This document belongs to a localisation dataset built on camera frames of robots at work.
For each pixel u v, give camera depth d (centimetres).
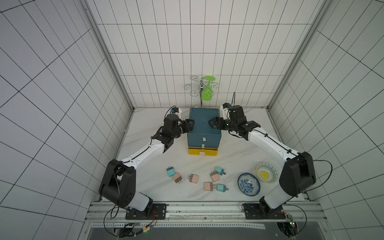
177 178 82
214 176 83
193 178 83
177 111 76
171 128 64
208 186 79
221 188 78
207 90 101
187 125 74
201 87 95
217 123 76
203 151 89
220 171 83
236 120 65
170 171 85
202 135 78
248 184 81
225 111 77
